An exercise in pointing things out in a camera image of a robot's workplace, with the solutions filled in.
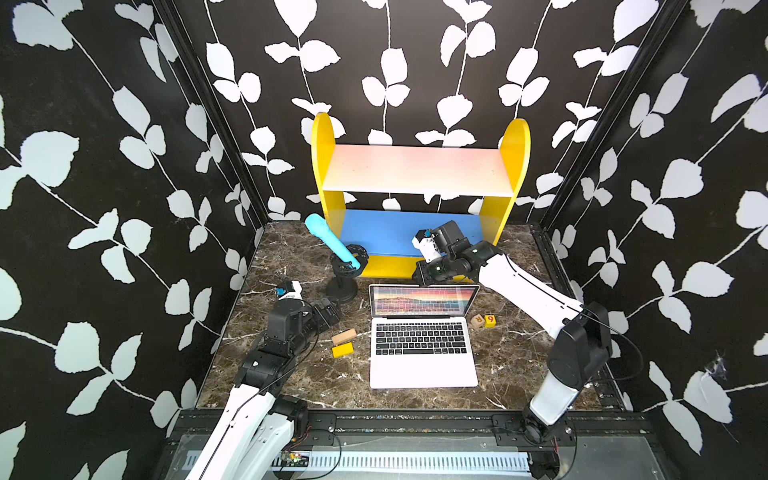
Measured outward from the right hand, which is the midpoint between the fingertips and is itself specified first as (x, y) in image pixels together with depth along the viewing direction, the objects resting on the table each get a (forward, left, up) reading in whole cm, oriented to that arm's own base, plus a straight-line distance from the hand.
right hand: (409, 273), depth 82 cm
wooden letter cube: (-6, -22, -17) cm, 28 cm away
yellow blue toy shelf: (+41, +11, -7) cm, 43 cm away
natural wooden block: (-11, +20, -18) cm, 29 cm away
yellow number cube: (-6, -26, -17) cm, 31 cm away
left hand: (-10, +21, +1) cm, 23 cm away
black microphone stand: (+6, +22, -18) cm, 30 cm away
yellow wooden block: (-15, +20, -19) cm, 31 cm away
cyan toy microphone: (+2, +22, +15) cm, 27 cm away
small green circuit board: (-42, +28, -20) cm, 54 cm away
